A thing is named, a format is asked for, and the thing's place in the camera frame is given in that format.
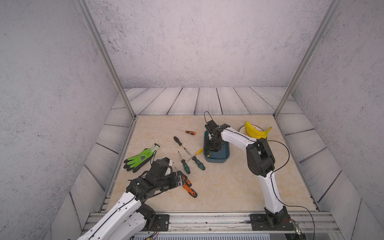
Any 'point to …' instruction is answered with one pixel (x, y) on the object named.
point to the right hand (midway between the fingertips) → (207, 149)
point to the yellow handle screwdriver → (199, 151)
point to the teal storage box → (222, 156)
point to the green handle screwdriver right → (199, 164)
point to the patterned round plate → (242, 129)
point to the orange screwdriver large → (190, 191)
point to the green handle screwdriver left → (186, 167)
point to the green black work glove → (132, 163)
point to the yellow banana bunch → (254, 133)
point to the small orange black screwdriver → (192, 132)
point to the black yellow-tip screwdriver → (208, 153)
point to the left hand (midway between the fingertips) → (184, 181)
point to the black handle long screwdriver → (180, 144)
